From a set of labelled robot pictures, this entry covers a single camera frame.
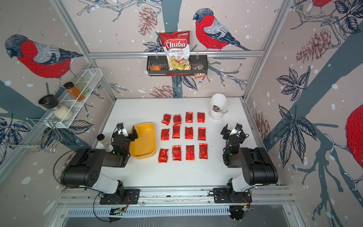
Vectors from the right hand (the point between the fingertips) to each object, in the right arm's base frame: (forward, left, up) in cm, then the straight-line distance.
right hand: (233, 125), depth 90 cm
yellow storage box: (-11, +58, -11) cm, 60 cm away
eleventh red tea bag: (-2, +46, -10) cm, 47 cm away
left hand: (-2, +69, +1) cm, 69 cm away
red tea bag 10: (-18, +45, -9) cm, 49 cm away
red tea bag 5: (-1, +29, -9) cm, 30 cm away
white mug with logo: (+23, +6, -6) cm, 24 cm away
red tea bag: (+13, +29, -10) cm, 34 cm away
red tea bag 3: (+14, +20, -10) cm, 26 cm away
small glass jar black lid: (-12, +83, -3) cm, 84 cm away
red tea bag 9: (-14, +19, -11) cm, 26 cm away
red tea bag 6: (-1, +20, -10) cm, 22 cm away
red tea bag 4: (0, +38, -9) cm, 40 cm away
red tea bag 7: (-16, +36, -9) cm, 41 cm away
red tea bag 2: (+11, +38, -10) cm, 41 cm away
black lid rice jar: (-13, +90, +26) cm, 94 cm away
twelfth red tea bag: (+11, +46, -9) cm, 48 cm away
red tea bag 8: (-17, +28, -10) cm, 34 cm away
